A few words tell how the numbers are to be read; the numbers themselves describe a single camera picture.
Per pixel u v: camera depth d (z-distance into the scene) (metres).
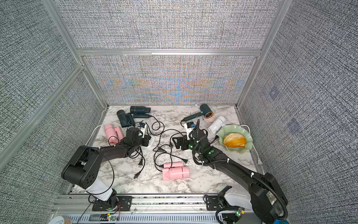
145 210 0.73
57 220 0.65
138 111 1.16
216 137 0.96
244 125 1.01
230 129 1.00
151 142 0.94
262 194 0.40
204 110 1.10
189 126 0.70
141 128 0.83
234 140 0.90
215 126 1.00
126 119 1.06
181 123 1.07
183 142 0.70
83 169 0.46
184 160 0.88
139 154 0.91
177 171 0.79
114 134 0.98
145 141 0.85
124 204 0.73
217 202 0.66
